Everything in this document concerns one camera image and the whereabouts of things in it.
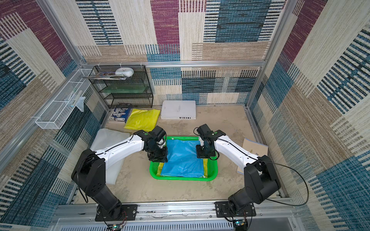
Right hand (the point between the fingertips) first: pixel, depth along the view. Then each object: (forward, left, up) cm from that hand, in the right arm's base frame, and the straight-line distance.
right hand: (199, 154), depth 85 cm
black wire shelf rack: (+37, +42, +17) cm, 59 cm away
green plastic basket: (-6, -7, -4) cm, 10 cm away
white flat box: (+40, +16, -4) cm, 44 cm away
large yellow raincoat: (-6, -3, -5) cm, 8 cm away
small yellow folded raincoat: (+30, +39, -4) cm, 49 cm away
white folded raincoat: (+14, +62, -2) cm, 64 cm away
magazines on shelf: (+43, +57, +26) cm, 76 cm away
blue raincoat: (-4, +10, 0) cm, 11 cm away
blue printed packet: (+36, +58, -4) cm, 69 cm away
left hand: (-3, +18, 0) cm, 19 cm away
